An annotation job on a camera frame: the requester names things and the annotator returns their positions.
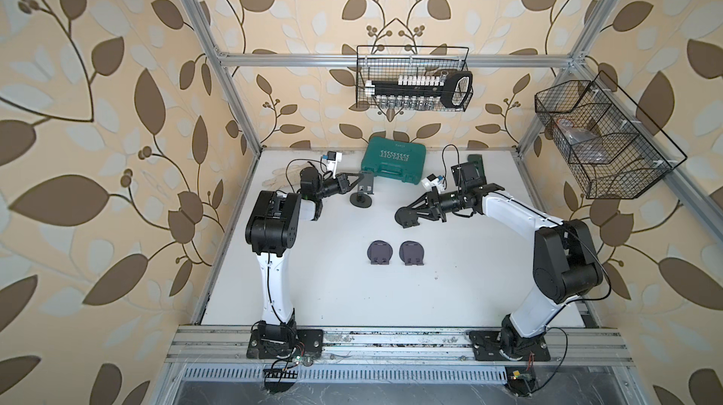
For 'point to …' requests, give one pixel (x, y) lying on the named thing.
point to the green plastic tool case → (386, 156)
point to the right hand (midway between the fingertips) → (409, 211)
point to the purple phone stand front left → (379, 252)
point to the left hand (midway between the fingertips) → (358, 174)
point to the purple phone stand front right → (411, 252)
